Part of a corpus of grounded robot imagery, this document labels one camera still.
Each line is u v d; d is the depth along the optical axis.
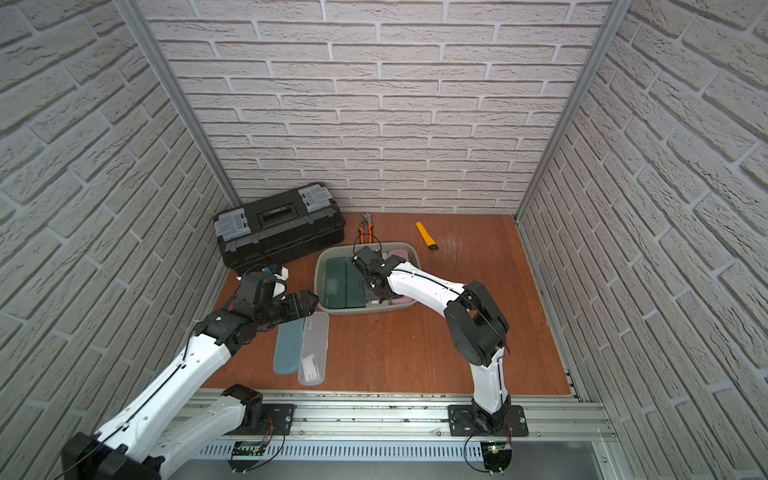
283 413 0.75
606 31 0.72
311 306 0.75
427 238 1.12
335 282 0.97
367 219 1.18
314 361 0.83
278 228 0.94
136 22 0.71
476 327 0.49
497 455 0.70
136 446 0.39
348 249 1.04
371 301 0.81
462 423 0.74
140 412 0.42
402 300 0.90
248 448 0.73
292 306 0.69
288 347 0.85
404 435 0.74
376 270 0.66
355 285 0.94
